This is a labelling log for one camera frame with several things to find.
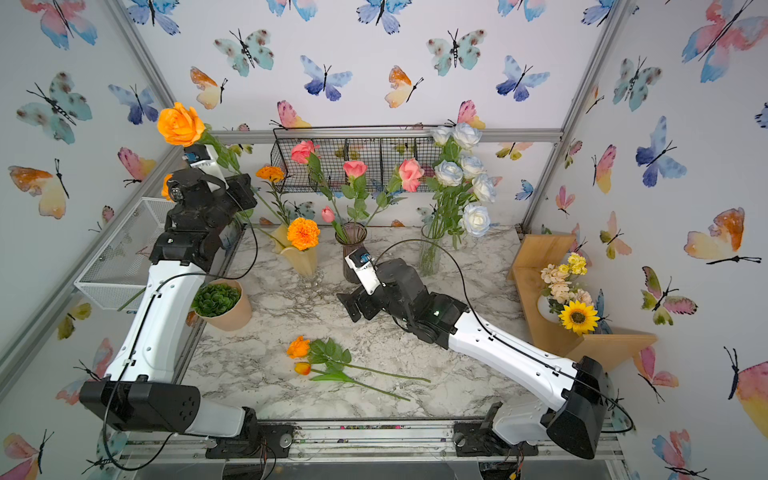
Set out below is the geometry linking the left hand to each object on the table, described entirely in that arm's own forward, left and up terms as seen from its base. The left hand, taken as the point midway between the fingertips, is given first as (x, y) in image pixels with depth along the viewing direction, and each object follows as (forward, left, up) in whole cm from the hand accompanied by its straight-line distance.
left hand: (249, 173), depth 69 cm
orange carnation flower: (+14, +1, -10) cm, 17 cm away
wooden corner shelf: (+1, -77, -33) cm, 84 cm away
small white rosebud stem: (+9, -49, -15) cm, 52 cm away
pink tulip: (+2, -15, -15) cm, 21 cm away
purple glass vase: (+5, -20, -28) cm, 34 cm away
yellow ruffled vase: (-2, -6, -30) cm, 31 cm away
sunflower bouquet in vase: (-21, -75, -25) cm, 82 cm away
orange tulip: (-30, -8, -44) cm, 53 cm away
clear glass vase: (+6, -45, -29) cm, 54 cm away
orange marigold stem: (-10, -12, -10) cm, 18 cm away
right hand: (-20, -24, -15) cm, 34 cm away
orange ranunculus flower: (-25, -13, -44) cm, 53 cm away
